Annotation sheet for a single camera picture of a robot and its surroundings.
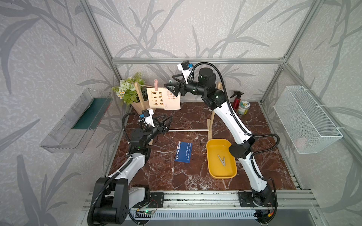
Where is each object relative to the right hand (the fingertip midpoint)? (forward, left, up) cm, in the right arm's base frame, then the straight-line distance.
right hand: (169, 80), depth 67 cm
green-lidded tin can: (+18, -51, -39) cm, 67 cm away
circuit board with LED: (-49, +15, -47) cm, 70 cm away
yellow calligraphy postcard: (-2, +8, -10) cm, 13 cm away
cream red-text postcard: (-2, 0, -12) cm, 12 cm away
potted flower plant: (+13, +31, -18) cm, 38 cm away
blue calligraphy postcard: (-16, -5, -46) cm, 49 cm away
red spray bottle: (+23, -46, -35) cm, 62 cm away
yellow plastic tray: (-25, -29, -44) cm, 58 cm away
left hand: (-10, +1, -17) cm, 19 cm away
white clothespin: (-23, -29, -45) cm, 58 cm away
